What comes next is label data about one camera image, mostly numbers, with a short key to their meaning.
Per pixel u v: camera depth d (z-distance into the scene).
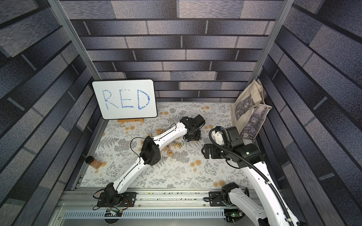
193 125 0.73
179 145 0.92
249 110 0.88
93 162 0.79
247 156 0.44
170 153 0.88
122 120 1.05
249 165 0.42
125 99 0.97
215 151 0.59
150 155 0.63
